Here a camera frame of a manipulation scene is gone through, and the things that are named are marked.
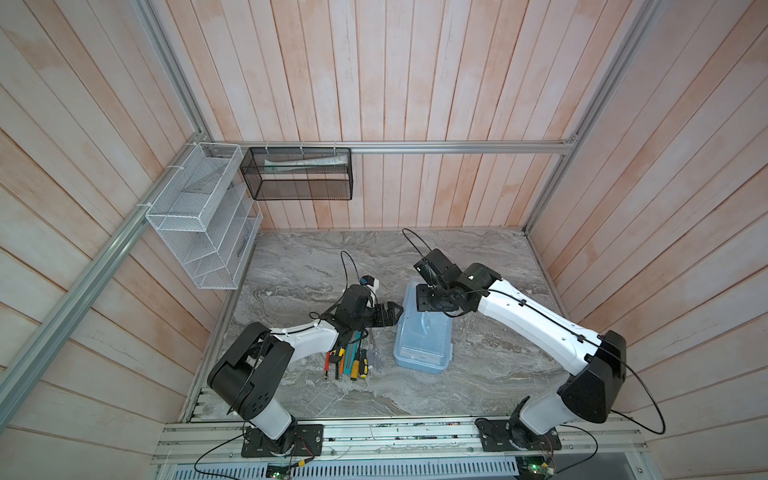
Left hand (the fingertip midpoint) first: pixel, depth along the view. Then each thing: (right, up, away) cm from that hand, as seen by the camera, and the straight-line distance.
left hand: (392, 315), depth 88 cm
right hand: (+8, +6, -9) cm, 13 cm away
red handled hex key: (-19, -13, -3) cm, 24 cm away
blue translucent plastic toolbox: (+9, -5, -7) cm, 12 cm away
